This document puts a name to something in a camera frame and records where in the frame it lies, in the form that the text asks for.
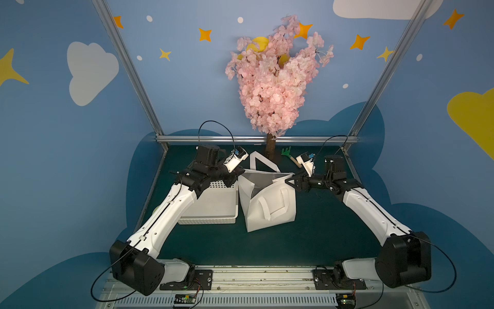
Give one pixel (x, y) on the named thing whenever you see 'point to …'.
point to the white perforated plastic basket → (217, 204)
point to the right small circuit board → (346, 300)
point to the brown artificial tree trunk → (271, 146)
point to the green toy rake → (287, 153)
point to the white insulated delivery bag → (265, 198)
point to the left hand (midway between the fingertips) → (241, 165)
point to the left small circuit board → (184, 298)
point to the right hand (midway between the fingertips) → (291, 177)
